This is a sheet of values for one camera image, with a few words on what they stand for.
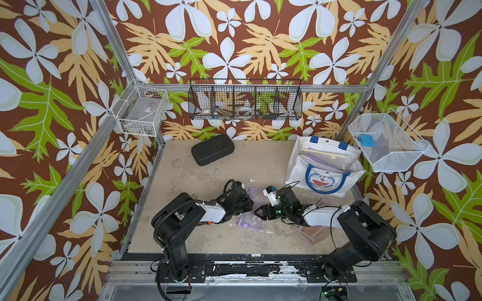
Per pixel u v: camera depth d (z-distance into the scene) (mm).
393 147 784
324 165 841
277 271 750
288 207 726
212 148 1108
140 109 859
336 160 862
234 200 734
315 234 807
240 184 876
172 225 477
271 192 828
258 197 956
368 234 452
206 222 859
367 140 859
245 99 982
